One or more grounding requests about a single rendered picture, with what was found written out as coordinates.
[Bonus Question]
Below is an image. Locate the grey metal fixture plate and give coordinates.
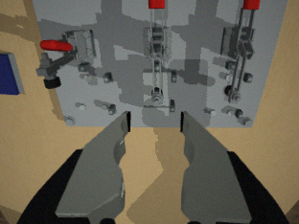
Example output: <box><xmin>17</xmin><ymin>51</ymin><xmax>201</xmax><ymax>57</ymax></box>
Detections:
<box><xmin>32</xmin><ymin>0</ymin><xmax>288</xmax><ymax>127</ymax></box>

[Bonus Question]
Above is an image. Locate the dark blue block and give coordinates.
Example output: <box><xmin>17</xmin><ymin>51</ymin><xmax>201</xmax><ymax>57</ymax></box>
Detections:
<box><xmin>0</xmin><ymin>53</ymin><xmax>24</xmax><ymax>96</ymax></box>

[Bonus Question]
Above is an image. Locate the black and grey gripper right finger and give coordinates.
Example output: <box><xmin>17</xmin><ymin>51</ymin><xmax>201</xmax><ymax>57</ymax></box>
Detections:
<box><xmin>180</xmin><ymin>111</ymin><xmax>289</xmax><ymax>224</ymax></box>

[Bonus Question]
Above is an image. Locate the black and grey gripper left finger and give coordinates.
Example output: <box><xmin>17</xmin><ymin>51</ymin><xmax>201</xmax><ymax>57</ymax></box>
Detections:
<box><xmin>16</xmin><ymin>111</ymin><xmax>131</xmax><ymax>224</ymax></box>

